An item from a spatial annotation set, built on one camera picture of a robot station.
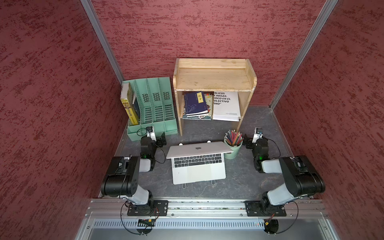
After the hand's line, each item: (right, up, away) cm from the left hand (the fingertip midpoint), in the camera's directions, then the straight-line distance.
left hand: (157, 135), depth 93 cm
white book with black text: (+43, +18, -7) cm, 47 cm away
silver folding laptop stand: (+18, -27, -13) cm, 35 cm away
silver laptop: (+27, -14, -11) cm, 32 cm away
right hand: (+61, -1, +1) cm, 61 cm away
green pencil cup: (+47, -13, -2) cm, 49 cm away
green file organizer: (-8, +19, +27) cm, 34 cm away
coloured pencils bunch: (+48, -1, -7) cm, 48 cm away
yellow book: (-17, +23, -5) cm, 29 cm away
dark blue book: (+24, +20, -3) cm, 32 cm away
